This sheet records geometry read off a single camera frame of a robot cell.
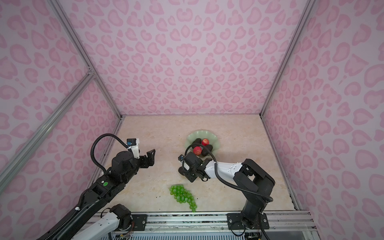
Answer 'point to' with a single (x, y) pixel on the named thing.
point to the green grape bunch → (182, 196)
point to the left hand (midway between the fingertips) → (147, 148)
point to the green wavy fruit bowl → (202, 134)
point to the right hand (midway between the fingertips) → (189, 172)
